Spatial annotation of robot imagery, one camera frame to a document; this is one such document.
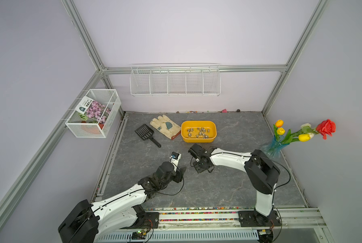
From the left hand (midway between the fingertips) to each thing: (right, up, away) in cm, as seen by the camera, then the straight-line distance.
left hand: (181, 166), depth 82 cm
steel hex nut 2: (+5, +16, +26) cm, 31 cm away
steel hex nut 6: (+11, +20, +30) cm, 38 cm away
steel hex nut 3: (+16, +19, +27) cm, 37 cm away
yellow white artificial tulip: (+58, +17, -12) cm, 62 cm away
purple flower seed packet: (-43, +30, -8) cm, 53 cm away
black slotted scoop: (-27, +18, +27) cm, 42 cm away
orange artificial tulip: (+49, +24, -8) cm, 55 cm away
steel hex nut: (+7, +20, +28) cm, 35 cm away
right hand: (+11, -2, +10) cm, 15 cm away
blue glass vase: (+55, +8, +9) cm, 56 cm away
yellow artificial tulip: (+48, +20, -11) cm, 53 cm away
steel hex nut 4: (+17, +15, +23) cm, 33 cm away
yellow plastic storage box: (+12, +19, +27) cm, 35 cm away
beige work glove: (-12, +21, +30) cm, 39 cm away
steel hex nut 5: (+13, +17, +27) cm, 34 cm away
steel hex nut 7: (+19, +19, +27) cm, 38 cm away
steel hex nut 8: (+11, +15, +24) cm, 30 cm away
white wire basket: (-49, +22, -8) cm, 55 cm away
